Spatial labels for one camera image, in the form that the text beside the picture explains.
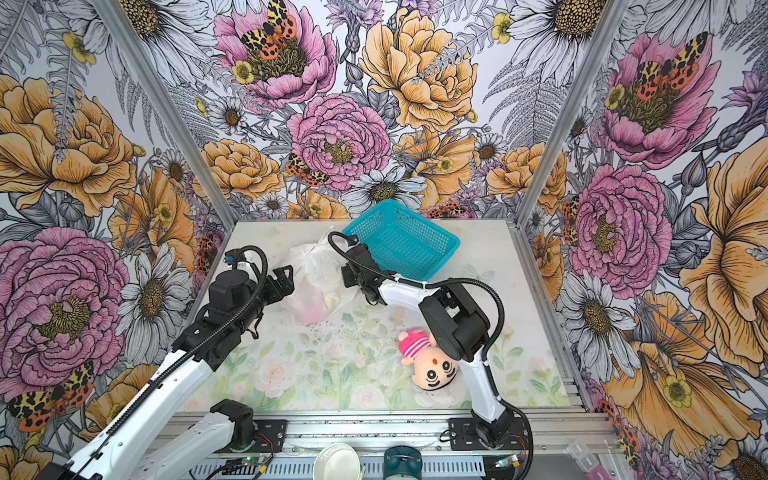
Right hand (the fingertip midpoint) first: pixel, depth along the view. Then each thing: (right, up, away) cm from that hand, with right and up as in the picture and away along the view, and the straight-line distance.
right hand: (350, 273), depth 97 cm
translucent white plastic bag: (-9, -3, -4) cm, 11 cm away
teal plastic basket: (+19, +10, +18) cm, 28 cm away
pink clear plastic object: (+58, -41, -28) cm, 76 cm away
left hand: (-15, -1, -20) cm, 25 cm away
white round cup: (+1, -42, -26) cm, 49 cm away
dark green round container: (+16, -37, -33) cm, 52 cm away
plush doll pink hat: (+24, -23, -20) cm, 39 cm away
